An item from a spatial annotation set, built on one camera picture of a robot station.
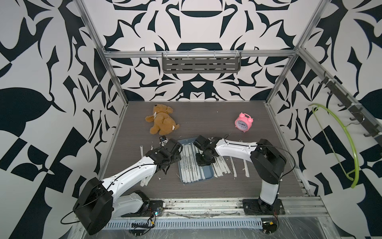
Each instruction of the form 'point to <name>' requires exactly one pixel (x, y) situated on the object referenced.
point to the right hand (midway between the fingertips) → (198, 162)
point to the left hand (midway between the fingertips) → (175, 152)
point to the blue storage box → (200, 173)
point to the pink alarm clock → (243, 122)
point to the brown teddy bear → (164, 123)
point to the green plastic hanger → (349, 176)
